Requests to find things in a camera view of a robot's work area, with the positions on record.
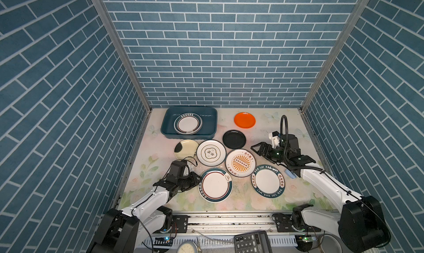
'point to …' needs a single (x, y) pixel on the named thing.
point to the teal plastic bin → (208, 115)
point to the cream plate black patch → (186, 148)
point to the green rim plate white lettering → (268, 181)
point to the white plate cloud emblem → (211, 153)
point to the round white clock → (187, 247)
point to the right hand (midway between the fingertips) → (254, 148)
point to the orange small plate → (244, 120)
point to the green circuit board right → (304, 242)
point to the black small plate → (234, 139)
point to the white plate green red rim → (187, 124)
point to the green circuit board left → (166, 241)
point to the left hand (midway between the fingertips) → (202, 179)
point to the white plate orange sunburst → (240, 162)
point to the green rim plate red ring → (216, 185)
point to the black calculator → (256, 242)
